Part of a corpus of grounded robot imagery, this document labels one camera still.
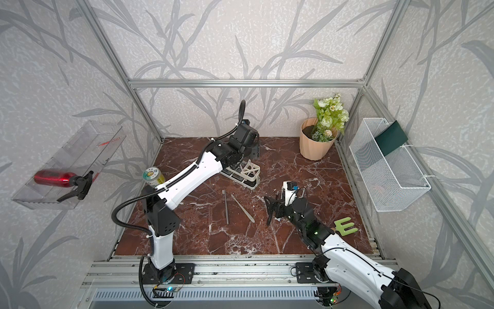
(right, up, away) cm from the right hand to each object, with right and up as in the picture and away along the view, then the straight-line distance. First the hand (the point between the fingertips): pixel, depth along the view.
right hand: (273, 194), depth 80 cm
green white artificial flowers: (+29, +35, +13) cm, 47 cm away
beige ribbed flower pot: (+21, +20, +22) cm, 36 cm away
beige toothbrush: (-14, -9, +11) cm, 20 cm away
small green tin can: (-59, +6, +14) cm, 60 cm away
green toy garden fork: (+31, -16, +6) cm, 36 cm away
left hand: (-8, +21, +1) cm, 22 cm away
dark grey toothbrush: (-24, -2, +16) cm, 29 cm away
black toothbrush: (-2, -13, +7) cm, 15 cm away
